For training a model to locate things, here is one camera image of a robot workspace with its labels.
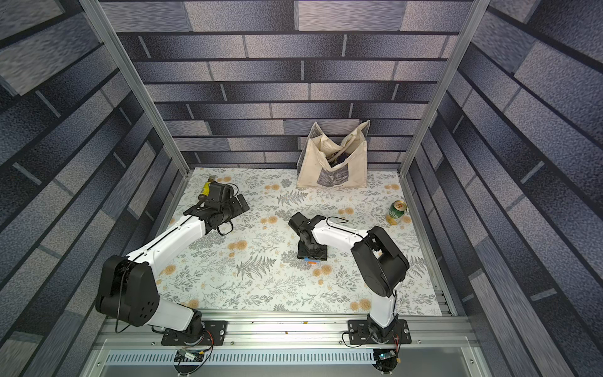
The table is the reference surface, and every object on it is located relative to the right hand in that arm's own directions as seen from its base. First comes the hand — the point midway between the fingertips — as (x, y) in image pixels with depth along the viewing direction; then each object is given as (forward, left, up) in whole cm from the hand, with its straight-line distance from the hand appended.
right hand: (309, 258), depth 91 cm
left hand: (+14, +27, +16) cm, 35 cm away
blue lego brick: (-2, 0, +3) cm, 4 cm away
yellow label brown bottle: (+32, +50, +5) cm, 59 cm away
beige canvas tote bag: (+31, -5, +23) cm, 39 cm away
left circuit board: (-33, +38, 0) cm, 51 cm away
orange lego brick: (-2, -1, +1) cm, 3 cm away
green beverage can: (+17, -36, +11) cm, 41 cm away
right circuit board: (-32, -25, -3) cm, 41 cm away
